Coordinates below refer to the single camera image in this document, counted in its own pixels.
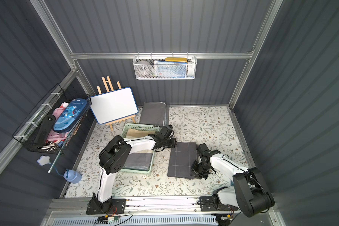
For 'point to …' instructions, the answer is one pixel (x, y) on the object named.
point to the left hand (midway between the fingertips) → (178, 145)
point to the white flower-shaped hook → (44, 160)
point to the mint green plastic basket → (144, 126)
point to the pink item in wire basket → (57, 137)
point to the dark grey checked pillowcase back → (182, 155)
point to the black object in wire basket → (44, 129)
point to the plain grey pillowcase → (155, 112)
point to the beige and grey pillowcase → (140, 160)
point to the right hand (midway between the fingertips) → (193, 174)
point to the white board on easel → (114, 105)
